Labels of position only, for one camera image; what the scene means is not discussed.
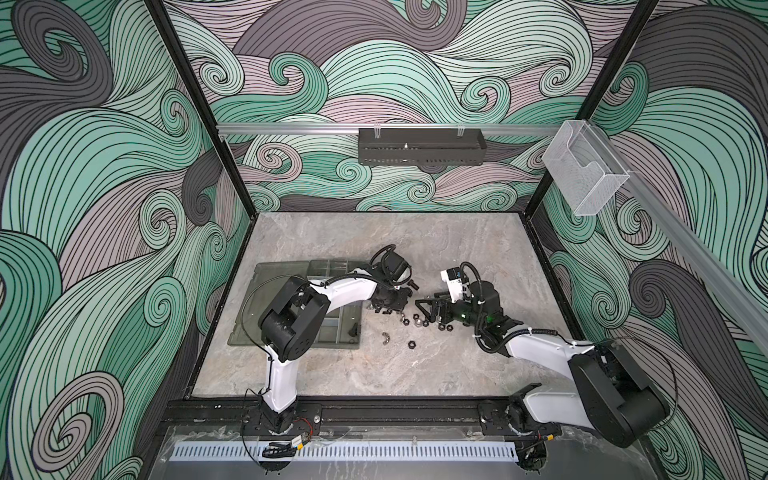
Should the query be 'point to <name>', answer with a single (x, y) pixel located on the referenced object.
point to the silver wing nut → (387, 340)
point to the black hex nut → (411, 344)
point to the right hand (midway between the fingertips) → (426, 299)
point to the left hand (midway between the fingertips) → (403, 301)
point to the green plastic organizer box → (342, 327)
